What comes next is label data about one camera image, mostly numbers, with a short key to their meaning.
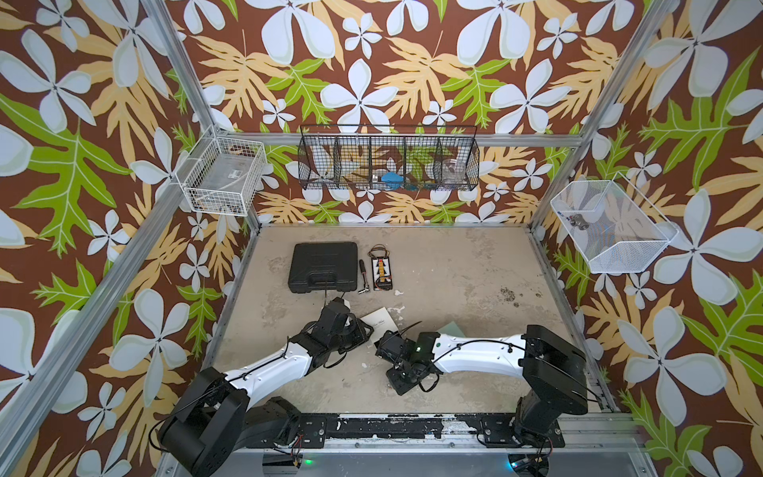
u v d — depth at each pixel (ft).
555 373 1.40
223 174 2.82
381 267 3.44
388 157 3.23
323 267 3.33
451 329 2.92
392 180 3.14
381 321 2.98
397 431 2.46
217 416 1.35
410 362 2.03
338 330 2.25
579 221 2.83
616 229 2.67
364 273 3.43
